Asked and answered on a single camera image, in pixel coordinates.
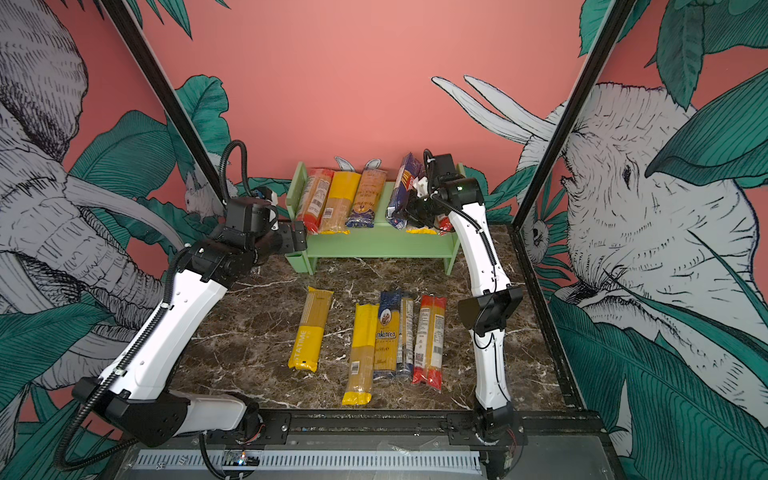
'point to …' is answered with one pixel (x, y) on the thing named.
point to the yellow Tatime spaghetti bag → (305, 352)
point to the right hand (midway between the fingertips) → (391, 209)
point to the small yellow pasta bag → (367, 198)
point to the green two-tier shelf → (378, 240)
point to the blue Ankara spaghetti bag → (387, 335)
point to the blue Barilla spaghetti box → (409, 169)
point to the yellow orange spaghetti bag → (421, 230)
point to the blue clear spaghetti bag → (405, 358)
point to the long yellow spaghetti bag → (362, 357)
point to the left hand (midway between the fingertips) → (288, 225)
